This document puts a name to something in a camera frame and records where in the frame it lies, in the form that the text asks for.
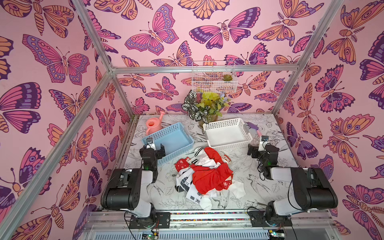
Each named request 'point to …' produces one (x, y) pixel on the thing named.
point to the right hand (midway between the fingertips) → (258, 144)
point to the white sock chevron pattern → (185, 184)
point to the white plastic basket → (225, 133)
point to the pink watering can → (154, 124)
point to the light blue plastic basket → (175, 139)
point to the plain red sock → (205, 180)
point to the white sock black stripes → (201, 158)
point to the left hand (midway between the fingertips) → (155, 143)
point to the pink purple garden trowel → (253, 126)
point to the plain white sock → (237, 187)
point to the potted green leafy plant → (209, 106)
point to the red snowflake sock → (182, 163)
